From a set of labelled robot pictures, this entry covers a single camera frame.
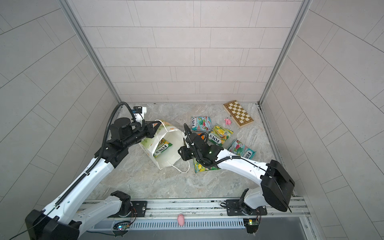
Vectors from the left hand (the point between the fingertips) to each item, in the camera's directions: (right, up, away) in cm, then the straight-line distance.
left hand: (164, 121), depth 70 cm
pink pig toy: (+36, -1, +35) cm, 51 cm away
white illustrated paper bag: (0, -21, +13) cm, 25 cm away
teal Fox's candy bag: (+18, -3, +32) cm, 37 cm away
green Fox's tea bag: (+16, -27, +13) cm, 34 cm away
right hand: (+6, -17, +7) cm, 19 cm away
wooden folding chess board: (+46, +1, +35) cm, 58 cm away
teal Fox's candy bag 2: (+40, -17, +20) cm, 48 cm away
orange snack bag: (+18, -7, -5) cm, 20 cm away
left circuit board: (-17, -45, -5) cm, 48 cm away
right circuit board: (+41, -48, -2) cm, 63 cm away
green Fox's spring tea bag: (+29, -10, +27) cm, 41 cm away
